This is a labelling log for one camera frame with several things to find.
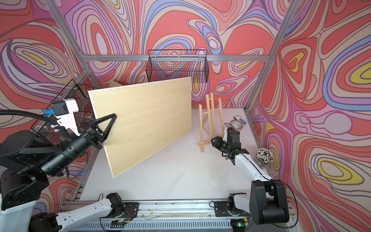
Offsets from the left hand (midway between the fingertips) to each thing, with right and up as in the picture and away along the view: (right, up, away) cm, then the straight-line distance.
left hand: (113, 115), depth 42 cm
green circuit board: (-13, -53, +29) cm, 61 cm away
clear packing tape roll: (+60, -4, +66) cm, 89 cm away
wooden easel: (+36, -1, +45) cm, 57 cm away
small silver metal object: (+63, +1, +69) cm, 94 cm away
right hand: (+38, -15, +46) cm, 62 cm away
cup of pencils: (+62, -19, +31) cm, 72 cm away
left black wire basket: (-41, +15, +40) cm, 59 cm away
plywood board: (-29, +24, +54) cm, 66 cm away
